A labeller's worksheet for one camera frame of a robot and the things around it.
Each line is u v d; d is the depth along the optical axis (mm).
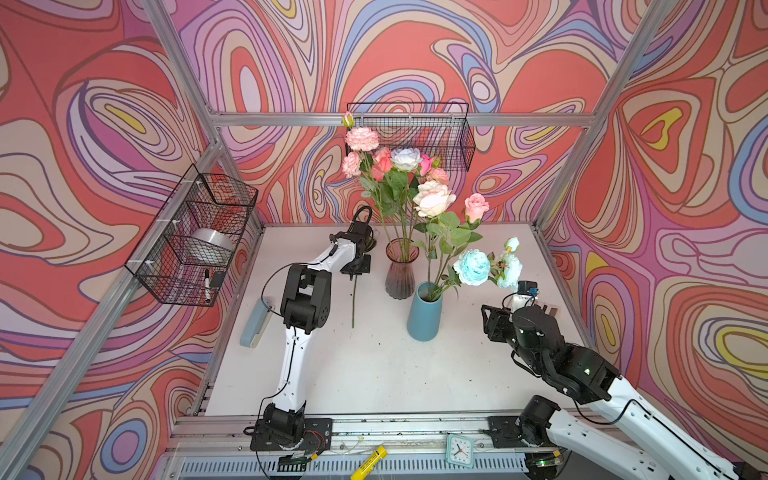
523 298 597
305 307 614
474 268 595
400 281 908
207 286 719
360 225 904
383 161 731
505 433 734
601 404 456
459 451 699
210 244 697
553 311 931
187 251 719
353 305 967
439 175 766
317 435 729
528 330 494
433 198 596
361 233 881
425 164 737
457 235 647
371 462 688
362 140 663
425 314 753
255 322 883
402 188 767
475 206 638
